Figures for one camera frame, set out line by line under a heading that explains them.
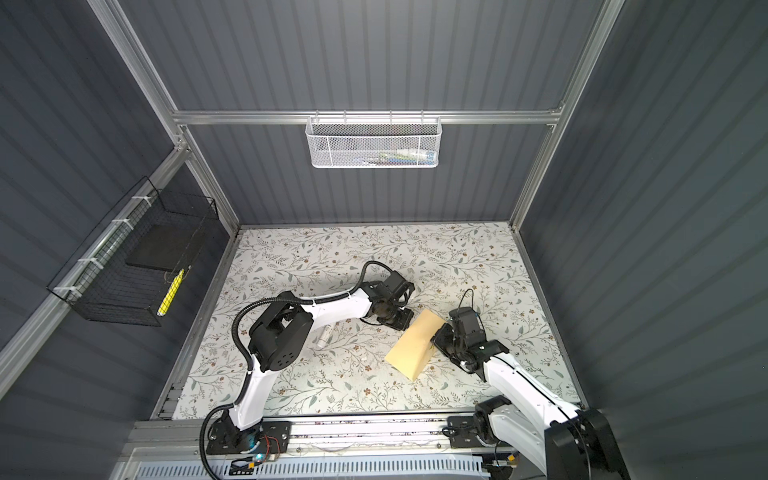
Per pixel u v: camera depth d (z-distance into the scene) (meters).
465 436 0.73
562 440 0.40
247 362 0.55
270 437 0.73
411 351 0.87
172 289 0.69
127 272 0.72
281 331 0.56
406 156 0.92
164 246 0.78
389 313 0.79
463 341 0.66
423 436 0.76
